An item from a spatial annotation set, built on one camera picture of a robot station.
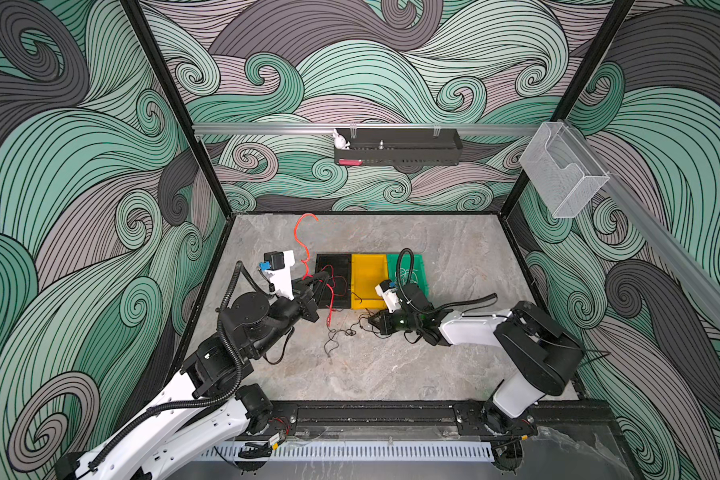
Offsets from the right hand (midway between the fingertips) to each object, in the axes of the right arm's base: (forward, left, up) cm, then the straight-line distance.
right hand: (368, 321), depth 87 cm
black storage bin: (+11, +10, -3) cm, 15 cm away
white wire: (+9, -10, +12) cm, 18 cm away
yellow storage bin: (+21, 0, -5) cm, 21 cm away
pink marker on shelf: (+39, +6, +29) cm, 49 cm away
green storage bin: (+15, -17, +1) cm, 22 cm away
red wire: (+16, +20, +2) cm, 26 cm away
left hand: (-4, +9, +32) cm, 33 cm away
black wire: (-1, +5, -3) cm, 6 cm away
